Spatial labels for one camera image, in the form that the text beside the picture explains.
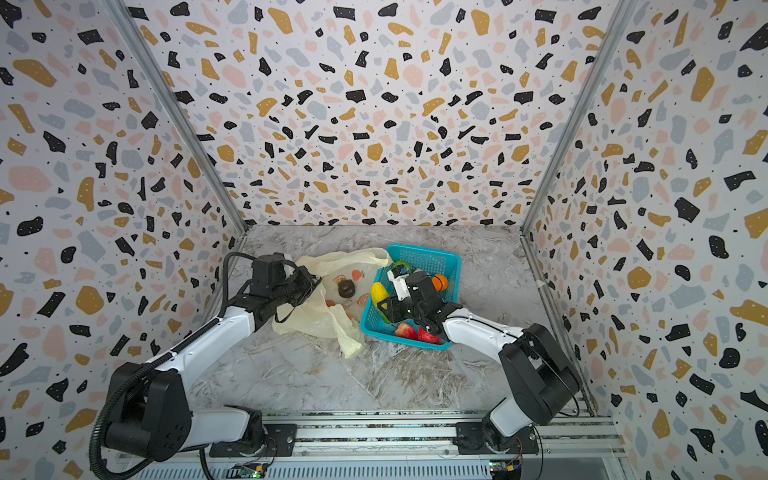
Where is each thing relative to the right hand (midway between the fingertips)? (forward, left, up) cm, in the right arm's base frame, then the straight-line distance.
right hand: (377, 299), depth 85 cm
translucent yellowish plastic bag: (-3, +11, 0) cm, 11 cm away
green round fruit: (+20, -7, -9) cm, 23 cm away
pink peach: (-4, -8, -10) cm, 14 cm away
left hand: (+5, +15, +6) cm, 17 cm away
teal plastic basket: (+20, -17, -9) cm, 28 cm away
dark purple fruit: (+10, +12, -10) cm, 19 cm away
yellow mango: (+2, 0, -1) cm, 3 cm away
